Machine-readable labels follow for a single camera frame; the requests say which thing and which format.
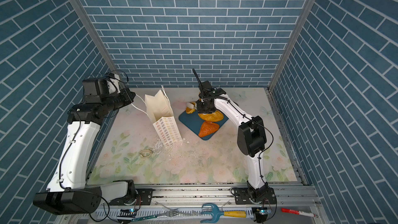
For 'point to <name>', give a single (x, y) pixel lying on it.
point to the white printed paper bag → (160, 111)
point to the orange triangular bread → (207, 128)
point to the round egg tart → (189, 111)
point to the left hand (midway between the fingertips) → (136, 92)
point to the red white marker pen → (299, 212)
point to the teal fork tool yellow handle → (216, 213)
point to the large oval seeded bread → (215, 116)
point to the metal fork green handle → (171, 213)
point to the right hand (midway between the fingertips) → (198, 109)
